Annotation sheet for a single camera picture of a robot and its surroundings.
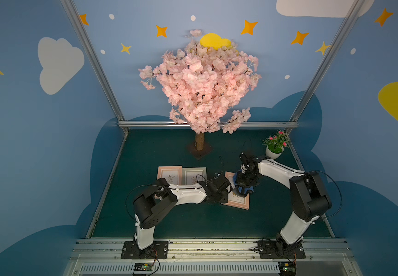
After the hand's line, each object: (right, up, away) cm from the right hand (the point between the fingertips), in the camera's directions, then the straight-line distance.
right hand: (240, 183), depth 93 cm
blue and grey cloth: (-1, -1, -7) cm, 7 cm away
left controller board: (-47, -31, -22) cm, 60 cm away
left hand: (-8, -6, -4) cm, 11 cm away
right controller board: (+16, -33, -20) cm, 42 cm away
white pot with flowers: (+22, +21, +8) cm, 32 cm away
